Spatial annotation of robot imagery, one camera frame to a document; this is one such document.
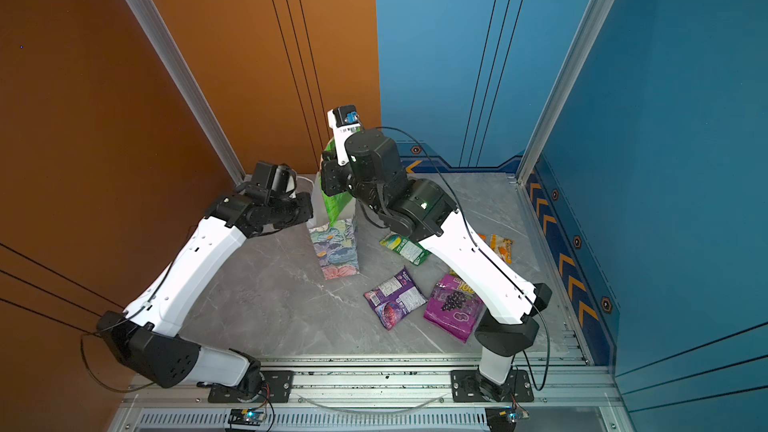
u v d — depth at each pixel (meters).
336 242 0.79
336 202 0.65
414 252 0.96
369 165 0.39
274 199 0.61
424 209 0.39
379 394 0.73
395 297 0.85
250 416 0.71
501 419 0.70
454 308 0.81
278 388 0.73
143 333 0.39
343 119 0.45
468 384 0.73
